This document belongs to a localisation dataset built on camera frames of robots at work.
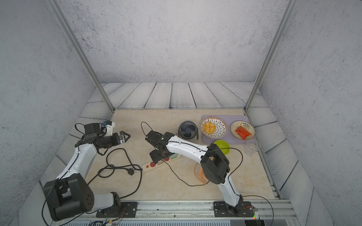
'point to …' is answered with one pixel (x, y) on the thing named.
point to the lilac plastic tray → (230, 119)
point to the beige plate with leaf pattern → (246, 125)
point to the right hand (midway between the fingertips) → (159, 158)
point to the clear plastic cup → (251, 147)
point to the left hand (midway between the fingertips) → (125, 136)
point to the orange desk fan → (200, 174)
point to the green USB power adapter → (174, 156)
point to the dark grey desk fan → (188, 130)
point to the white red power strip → (150, 165)
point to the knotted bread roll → (209, 127)
